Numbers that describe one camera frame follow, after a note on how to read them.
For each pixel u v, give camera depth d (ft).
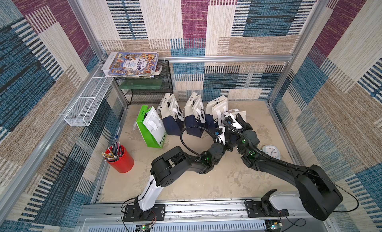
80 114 2.30
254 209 2.40
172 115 2.80
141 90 3.69
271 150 3.00
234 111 2.77
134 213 2.09
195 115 2.79
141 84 3.23
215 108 2.72
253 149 1.96
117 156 2.43
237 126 2.28
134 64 2.62
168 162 1.81
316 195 1.38
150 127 2.61
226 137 2.49
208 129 2.26
